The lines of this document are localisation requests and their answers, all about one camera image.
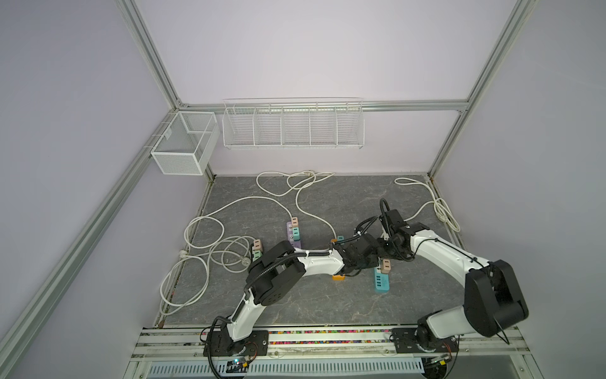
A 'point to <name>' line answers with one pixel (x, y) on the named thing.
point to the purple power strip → (295, 243)
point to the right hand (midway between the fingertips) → (384, 253)
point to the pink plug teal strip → (387, 266)
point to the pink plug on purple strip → (294, 222)
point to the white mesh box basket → (187, 144)
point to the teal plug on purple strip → (296, 233)
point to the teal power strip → (381, 281)
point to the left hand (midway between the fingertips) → (379, 263)
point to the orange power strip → (337, 277)
